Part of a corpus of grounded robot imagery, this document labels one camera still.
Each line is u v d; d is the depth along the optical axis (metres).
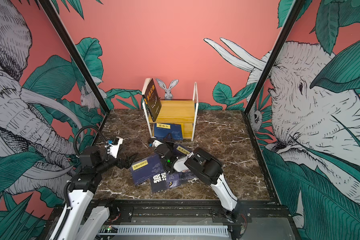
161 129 0.93
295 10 0.70
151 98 0.80
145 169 0.88
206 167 0.55
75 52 0.86
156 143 0.85
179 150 0.96
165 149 0.72
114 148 0.64
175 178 0.84
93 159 0.55
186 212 0.78
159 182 0.84
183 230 0.70
